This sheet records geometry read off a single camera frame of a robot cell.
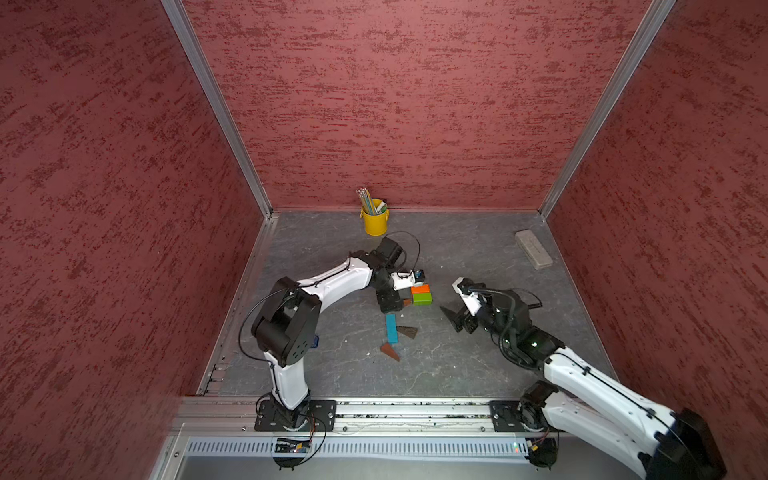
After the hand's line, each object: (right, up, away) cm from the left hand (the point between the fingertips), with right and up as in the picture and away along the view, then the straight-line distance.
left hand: (392, 295), depth 91 cm
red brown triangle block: (-1, -15, -5) cm, 16 cm away
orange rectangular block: (+9, +1, +4) cm, 10 cm away
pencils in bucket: (-9, +31, +15) cm, 35 cm away
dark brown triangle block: (+5, -10, -3) cm, 12 cm away
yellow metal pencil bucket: (-6, +23, +20) cm, 31 cm away
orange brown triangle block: (+5, -3, +4) cm, 7 cm away
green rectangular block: (+10, -2, +2) cm, 10 cm away
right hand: (+17, 0, -10) cm, 20 cm away
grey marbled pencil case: (+52, +13, +16) cm, 56 cm away
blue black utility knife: (-23, -13, -4) cm, 27 cm away
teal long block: (0, -10, -3) cm, 10 cm away
